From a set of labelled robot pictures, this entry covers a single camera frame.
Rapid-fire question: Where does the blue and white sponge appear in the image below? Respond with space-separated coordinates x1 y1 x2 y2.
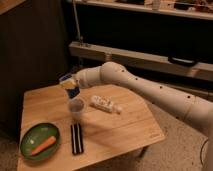
67 87 80 99

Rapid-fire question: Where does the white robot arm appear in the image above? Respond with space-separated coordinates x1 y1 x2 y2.
59 62 213 171

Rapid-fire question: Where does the translucent plastic cup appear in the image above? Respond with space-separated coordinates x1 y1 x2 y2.
67 98 85 121

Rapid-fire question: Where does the white plastic bottle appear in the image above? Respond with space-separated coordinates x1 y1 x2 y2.
90 95 122 114

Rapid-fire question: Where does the metal pole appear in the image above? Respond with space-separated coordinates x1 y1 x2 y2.
72 0 83 45

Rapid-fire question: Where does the small wooden table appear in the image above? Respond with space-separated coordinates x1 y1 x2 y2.
17 86 165 171

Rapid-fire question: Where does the orange carrot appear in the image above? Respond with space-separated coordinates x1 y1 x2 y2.
30 136 56 156

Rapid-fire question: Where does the black white striped cloth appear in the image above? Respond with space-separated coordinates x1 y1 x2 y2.
70 123 84 155

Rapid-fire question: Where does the long grey case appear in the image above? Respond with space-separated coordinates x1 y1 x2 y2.
69 41 213 81

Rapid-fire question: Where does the wall shelf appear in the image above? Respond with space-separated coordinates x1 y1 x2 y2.
67 0 213 21

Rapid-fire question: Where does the black case handle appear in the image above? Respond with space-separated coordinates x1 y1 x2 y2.
168 57 198 67

